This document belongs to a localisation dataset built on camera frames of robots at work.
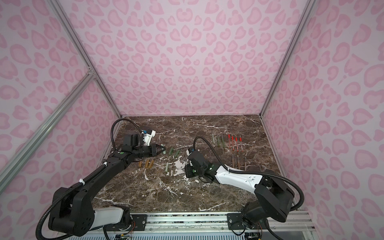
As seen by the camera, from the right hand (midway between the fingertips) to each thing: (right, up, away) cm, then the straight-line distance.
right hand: (185, 169), depth 82 cm
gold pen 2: (+32, +1, +11) cm, 34 cm away
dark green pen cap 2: (-7, +6, +16) cm, 18 cm away
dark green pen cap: (-11, +7, +18) cm, 22 cm away
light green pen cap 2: (-12, -2, +10) cm, 16 cm away
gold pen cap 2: (-25, 0, +12) cm, 28 cm away
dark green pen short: (+24, +13, +22) cm, 35 cm away
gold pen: (+29, +1, +13) cm, 32 cm away
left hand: (-11, +12, 0) cm, 16 cm away
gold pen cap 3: (-22, 0, +11) cm, 25 cm away
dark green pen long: (+22, +14, +23) cm, 34 cm away
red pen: (+29, +16, +25) cm, 42 cm away
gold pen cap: (-29, 0, +11) cm, 31 cm away
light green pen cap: (-11, +9, -1) cm, 14 cm away
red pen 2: (+34, +14, +24) cm, 44 cm away
